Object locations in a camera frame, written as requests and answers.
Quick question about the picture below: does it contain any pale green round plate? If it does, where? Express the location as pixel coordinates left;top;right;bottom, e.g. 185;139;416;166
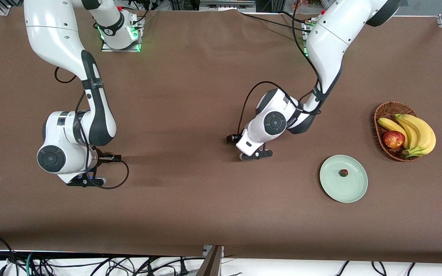
319;154;368;203

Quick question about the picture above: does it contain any table cover cloth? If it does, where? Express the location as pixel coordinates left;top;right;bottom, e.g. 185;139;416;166
0;6;442;265

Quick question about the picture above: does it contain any grey metal box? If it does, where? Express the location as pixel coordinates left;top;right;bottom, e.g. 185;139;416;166
199;0;256;12

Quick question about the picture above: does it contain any colourful toy pile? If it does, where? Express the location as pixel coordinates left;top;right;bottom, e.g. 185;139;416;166
292;0;321;11

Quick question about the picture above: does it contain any brown wicker basket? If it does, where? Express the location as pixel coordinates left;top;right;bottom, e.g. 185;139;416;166
374;102;423;162

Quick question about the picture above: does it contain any small yellow banana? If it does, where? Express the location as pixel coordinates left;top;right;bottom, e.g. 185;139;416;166
377;117;409;150

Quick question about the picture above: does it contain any red apple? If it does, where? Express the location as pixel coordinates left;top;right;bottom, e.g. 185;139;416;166
383;130;406;150

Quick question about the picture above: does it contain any yellow banana bunch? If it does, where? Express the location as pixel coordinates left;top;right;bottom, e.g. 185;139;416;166
402;114;436;158

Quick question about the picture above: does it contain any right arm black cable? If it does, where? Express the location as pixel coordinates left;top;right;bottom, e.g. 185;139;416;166
54;67;130;190

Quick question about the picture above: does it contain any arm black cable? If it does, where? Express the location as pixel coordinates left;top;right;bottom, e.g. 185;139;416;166
54;67;130;190
237;0;323;136

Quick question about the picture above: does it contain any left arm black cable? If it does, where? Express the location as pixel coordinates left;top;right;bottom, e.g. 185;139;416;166
237;0;323;136

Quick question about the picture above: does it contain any black tangled cable bundle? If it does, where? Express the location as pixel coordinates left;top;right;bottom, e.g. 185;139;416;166
140;256;191;276
33;256;139;276

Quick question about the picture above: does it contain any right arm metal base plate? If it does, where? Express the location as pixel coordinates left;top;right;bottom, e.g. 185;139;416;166
101;17;142;52

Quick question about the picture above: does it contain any long black table cable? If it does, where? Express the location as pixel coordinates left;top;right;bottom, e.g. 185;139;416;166
239;13;310;32

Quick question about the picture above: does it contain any aluminium camera post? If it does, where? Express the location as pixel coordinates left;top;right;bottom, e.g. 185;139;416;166
196;245;224;276

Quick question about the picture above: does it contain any short black table cable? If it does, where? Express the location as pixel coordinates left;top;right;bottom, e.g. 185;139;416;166
280;10;312;25

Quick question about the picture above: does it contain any black base cable bundle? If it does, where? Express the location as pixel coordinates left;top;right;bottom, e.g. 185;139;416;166
123;0;160;29

